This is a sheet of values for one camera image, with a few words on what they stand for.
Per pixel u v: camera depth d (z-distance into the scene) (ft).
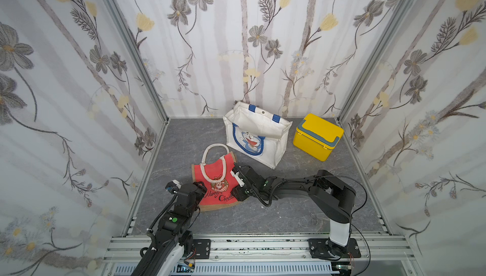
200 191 2.50
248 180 2.26
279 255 2.41
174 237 1.79
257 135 2.72
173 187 2.13
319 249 2.40
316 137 3.05
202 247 2.42
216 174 3.05
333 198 1.59
